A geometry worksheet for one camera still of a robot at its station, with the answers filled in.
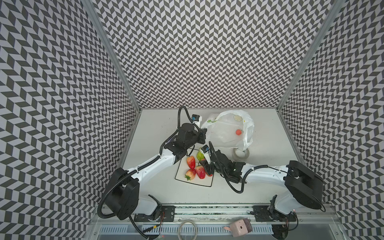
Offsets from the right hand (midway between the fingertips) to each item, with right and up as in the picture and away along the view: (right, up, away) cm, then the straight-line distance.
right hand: (203, 163), depth 83 cm
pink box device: (+16, -22, -20) cm, 34 cm away
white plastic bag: (+23, +19, +25) cm, 38 cm away
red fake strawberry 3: (-7, -5, -2) cm, 9 cm away
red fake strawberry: (-7, 0, +3) cm, 8 cm away
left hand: (+2, +19, -3) cm, 19 cm away
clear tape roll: (+22, +1, +7) cm, 23 cm away
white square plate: (-11, -3, +4) cm, 13 cm away
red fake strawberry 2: (-1, -4, -1) cm, 5 cm away
